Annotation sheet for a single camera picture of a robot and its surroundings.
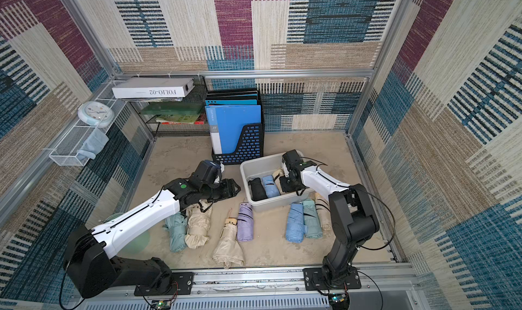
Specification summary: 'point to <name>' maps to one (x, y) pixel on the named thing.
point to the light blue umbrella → (270, 186)
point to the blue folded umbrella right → (296, 228)
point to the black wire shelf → (187, 117)
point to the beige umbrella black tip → (276, 175)
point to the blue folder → (226, 122)
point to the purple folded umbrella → (245, 222)
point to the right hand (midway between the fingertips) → (286, 184)
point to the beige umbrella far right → (324, 211)
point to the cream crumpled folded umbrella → (198, 223)
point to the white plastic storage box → (266, 166)
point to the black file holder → (251, 142)
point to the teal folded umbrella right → (311, 219)
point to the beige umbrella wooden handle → (228, 253)
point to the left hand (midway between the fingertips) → (236, 189)
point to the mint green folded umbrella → (176, 225)
